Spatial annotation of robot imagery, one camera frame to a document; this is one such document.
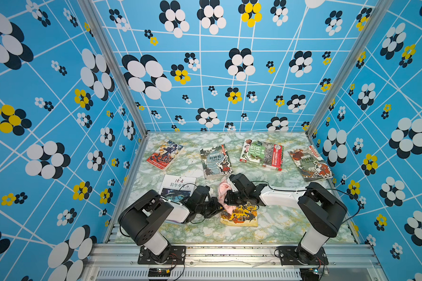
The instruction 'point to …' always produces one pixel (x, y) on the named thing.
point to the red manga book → (165, 154)
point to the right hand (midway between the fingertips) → (224, 200)
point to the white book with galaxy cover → (177, 188)
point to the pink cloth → (224, 186)
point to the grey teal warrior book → (216, 161)
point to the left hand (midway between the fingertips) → (228, 207)
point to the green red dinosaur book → (266, 155)
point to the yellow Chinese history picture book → (241, 215)
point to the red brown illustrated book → (310, 164)
